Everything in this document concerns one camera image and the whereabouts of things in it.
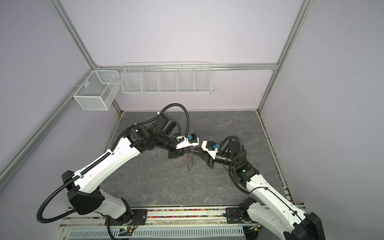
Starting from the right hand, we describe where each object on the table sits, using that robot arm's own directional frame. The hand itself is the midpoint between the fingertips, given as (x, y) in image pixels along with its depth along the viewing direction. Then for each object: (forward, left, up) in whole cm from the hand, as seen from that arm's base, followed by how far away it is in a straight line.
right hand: (195, 150), depth 68 cm
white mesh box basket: (+43, +65, 0) cm, 78 cm away
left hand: (-1, +3, +1) cm, 3 cm away
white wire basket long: (+58, +3, +1) cm, 58 cm away
